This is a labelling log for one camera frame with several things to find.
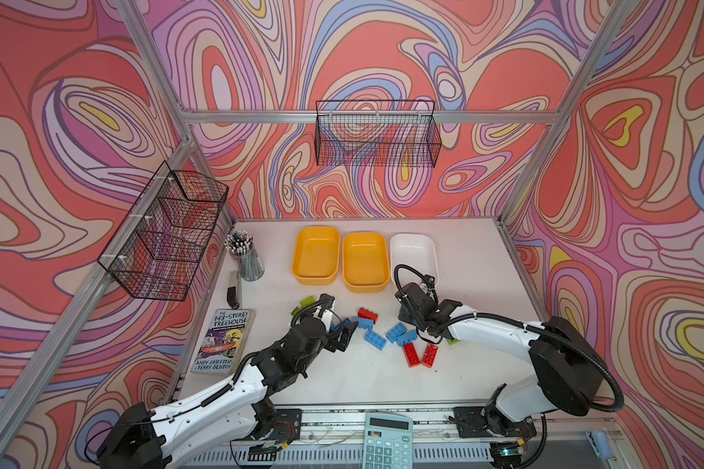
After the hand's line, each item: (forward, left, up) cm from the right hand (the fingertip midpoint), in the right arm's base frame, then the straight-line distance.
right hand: (410, 315), depth 89 cm
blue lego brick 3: (-7, +2, -1) cm, 7 cm away
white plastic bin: (+27, -7, -1) cm, 28 cm away
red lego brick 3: (+2, +14, -1) cm, 14 cm away
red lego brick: (-11, +1, -2) cm, 12 cm away
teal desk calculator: (-32, +10, -1) cm, 34 cm away
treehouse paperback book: (-7, +56, 0) cm, 56 cm away
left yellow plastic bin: (+27, +31, -2) cm, 41 cm away
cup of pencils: (+18, +52, +16) cm, 57 cm away
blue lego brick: (-6, +11, -2) cm, 13 cm away
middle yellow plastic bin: (+24, +12, -4) cm, 27 cm away
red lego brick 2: (-11, -4, -3) cm, 13 cm away
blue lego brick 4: (-2, +14, -1) cm, 14 cm away
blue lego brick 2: (-4, +5, -2) cm, 7 cm away
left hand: (-4, +21, +10) cm, 23 cm away
